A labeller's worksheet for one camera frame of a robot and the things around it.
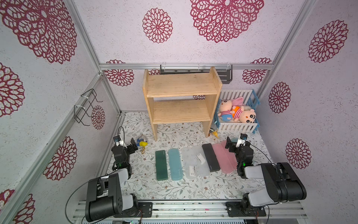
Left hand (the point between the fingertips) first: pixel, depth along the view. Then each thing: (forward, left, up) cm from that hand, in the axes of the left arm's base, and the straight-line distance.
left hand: (126, 141), depth 90 cm
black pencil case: (-10, -56, -9) cm, 58 cm away
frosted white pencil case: (-11, -41, -10) cm, 44 cm away
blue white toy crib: (+40, -93, -1) cm, 101 cm away
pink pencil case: (-8, -63, -11) cm, 64 cm away
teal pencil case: (-14, -32, -9) cm, 36 cm away
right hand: (+2, -72, -1) cm, 72 cm away
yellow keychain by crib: (+11, -61, -9) cm, 63 cm away
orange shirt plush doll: (+20, -80, 0) cm, 83 cm away
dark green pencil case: (-12, -23, -10) cm, 27 cm away
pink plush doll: (+28, -69, +1) cm, 75 cm away
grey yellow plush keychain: (+4, -8, -7) cm, 11 cm away
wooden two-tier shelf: (+42, -31, -1) cm, 53 cm away
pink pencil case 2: (-8, -68, -9) cm, 69 cm away
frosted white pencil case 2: (-11, -49, -10) cm, 51 cm away
